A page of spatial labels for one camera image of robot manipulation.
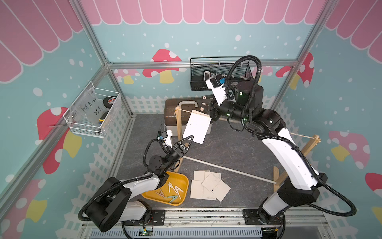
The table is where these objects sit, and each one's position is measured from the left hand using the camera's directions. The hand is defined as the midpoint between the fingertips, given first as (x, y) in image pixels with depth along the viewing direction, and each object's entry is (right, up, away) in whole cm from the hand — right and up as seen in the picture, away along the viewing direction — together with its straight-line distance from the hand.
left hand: (195, 139), depth 68 cm
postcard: (+1, +6, 0) cm, 6 cm away
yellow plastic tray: (-9, -25, +18) cm, 32 cm away
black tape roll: (-48, +20, +13) cm, 53 cm away
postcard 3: (+3, -23, +19) cm, 30 cm away
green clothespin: (-12, -32, +11) cm, 36 cm away
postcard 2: (+12, -28, +15) cm, 34 cm away
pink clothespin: (-19, -30, +13) cm, 38 cm away
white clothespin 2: (-14, -27, +15) cm, 34 cm away
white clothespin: (-9, -29, +14) cm, 33 cm away
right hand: (+2, +16, -12) cm, 20 cm away
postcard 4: (+2, -30, +14) cm, 33 cm away
